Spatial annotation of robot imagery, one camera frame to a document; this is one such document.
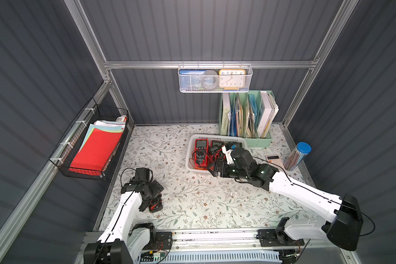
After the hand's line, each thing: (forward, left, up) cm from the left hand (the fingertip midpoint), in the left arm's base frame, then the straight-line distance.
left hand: (152, 194), depth 83 cm
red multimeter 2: (+31, -37, +3) cm, 49 cm away
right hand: (+7, -32, +16) cm, 37 cm away
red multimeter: (+20, -25, +6) cm, 33 cm away
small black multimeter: (+22, -33, +8) cm, 40 cm away
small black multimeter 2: (-5, -3, -1) cm, 6 cm away
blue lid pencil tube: (+16, -75, +8) cm, 78 cm away
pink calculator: (+23, -71, -3) cm, 75 cm away
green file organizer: (+39, -53, +18) cm, 69 cm away
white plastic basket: (+29, -19, +5) cm, 35 cm away
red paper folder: (+7, +20, +25) cm, 33 cm away
